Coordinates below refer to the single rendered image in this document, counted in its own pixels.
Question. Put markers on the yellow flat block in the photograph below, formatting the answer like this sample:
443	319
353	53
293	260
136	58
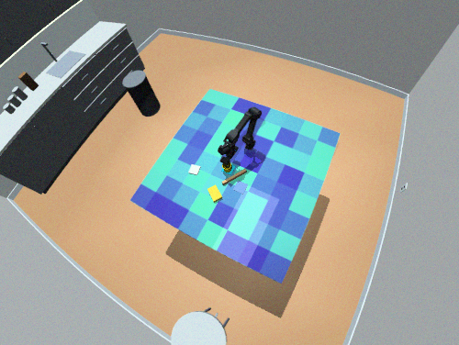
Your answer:
214	192

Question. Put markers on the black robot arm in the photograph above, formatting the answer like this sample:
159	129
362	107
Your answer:
251	115

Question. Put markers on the tan rectangular bar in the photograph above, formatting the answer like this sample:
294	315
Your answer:
234	176

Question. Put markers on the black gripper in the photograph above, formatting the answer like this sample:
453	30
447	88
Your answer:
229	155

